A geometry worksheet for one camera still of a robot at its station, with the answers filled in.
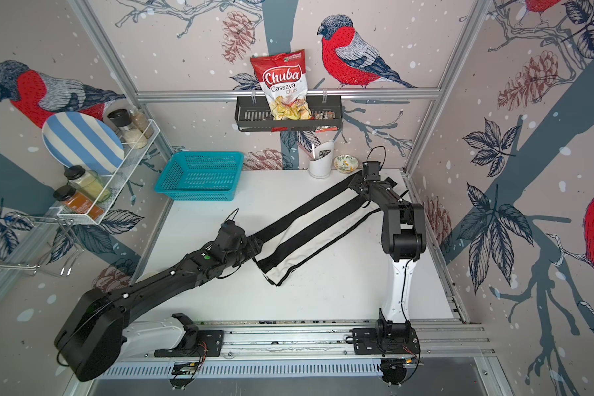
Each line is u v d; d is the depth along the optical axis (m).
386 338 0.66
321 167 1.14
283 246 0.93
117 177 0.71
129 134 0.83
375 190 0.76
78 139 0.70
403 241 0.58
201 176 1.07
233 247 0.67
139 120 0.85
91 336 0.40
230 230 0.65
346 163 1.22
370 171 0.84
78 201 0.62
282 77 0.80
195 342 0.69
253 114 0.95
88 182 0.64
